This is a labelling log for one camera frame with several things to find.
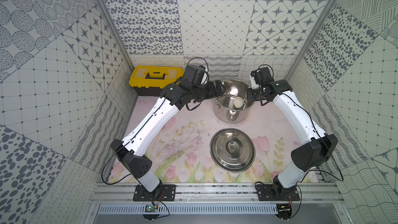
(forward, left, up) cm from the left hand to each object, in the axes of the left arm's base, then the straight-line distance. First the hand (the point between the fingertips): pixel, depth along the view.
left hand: (219, 87), depth 68 cm
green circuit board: (-42, +32, -40) cm, 66 cm away
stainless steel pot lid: (-14, -9, -37) cm, 41 cm away
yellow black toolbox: (+27, +45, -22) cm, 56 cm away
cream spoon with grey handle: (+18, -16, -33) cm, 41 cm away
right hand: (+6, -19, -13) cm, 24 cm away
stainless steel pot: (+8, -5, -28) cm, 30 cm away
